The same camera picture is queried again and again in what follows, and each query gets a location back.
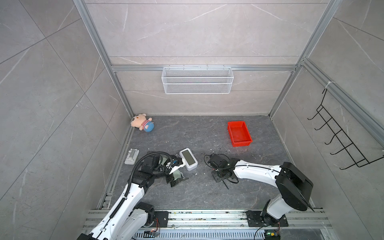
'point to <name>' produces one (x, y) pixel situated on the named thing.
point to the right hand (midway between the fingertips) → (217, 172)
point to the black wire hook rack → (358, 158)
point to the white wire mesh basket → (195, 80)
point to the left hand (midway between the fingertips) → (182, 164)
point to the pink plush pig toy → (141, 121)
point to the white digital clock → (190, 160)
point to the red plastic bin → (239, 133)
